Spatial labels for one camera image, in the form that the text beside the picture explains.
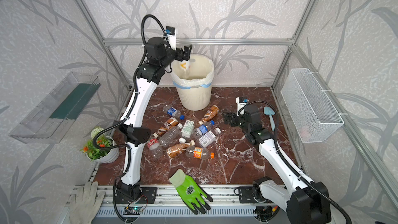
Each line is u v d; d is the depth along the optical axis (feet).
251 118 1.90
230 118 2.31
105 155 2.48
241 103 2.29
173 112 3.34
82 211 2.27
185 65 2.88
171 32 2.00
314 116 2.02
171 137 2.91
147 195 2.40
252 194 2.42
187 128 3.07
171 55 2.14
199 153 2.71
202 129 2.99
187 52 2.23
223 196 2.47
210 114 3.24
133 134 1.73
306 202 1.26
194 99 3.14
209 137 2.93
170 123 3.08
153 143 2.84
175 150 2.75
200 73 3.26
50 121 2.08
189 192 2.42
